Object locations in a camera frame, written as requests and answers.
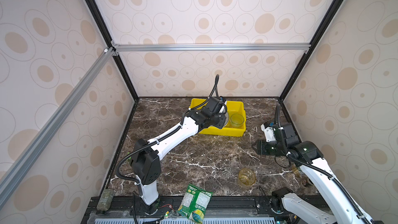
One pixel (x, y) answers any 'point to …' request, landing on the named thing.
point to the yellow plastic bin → (232, 107)
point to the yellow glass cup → (246, 177)
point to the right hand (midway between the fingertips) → (256, 145)
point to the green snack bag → (195, 203)
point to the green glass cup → (237, 120)
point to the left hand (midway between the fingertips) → (226, 116)
